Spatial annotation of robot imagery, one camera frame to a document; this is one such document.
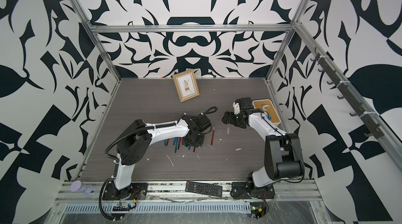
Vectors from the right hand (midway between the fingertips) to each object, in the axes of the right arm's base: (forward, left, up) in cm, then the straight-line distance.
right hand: (228, 118), depth 92 cm
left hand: (-11, +18, -6) cm, 22 cm away
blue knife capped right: (-15, +22, -6) cm, 27 cm away
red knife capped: (-12, +28, -6) cm, 31 cm away
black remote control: (-35, +11, -4) cm, 37 cm away
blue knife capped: (-13, +30, -6) cm, 33 cm away
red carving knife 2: (-7, +9, -7) cm, 14 cm away
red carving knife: (-16, +20, -6) cm, 26 cm away
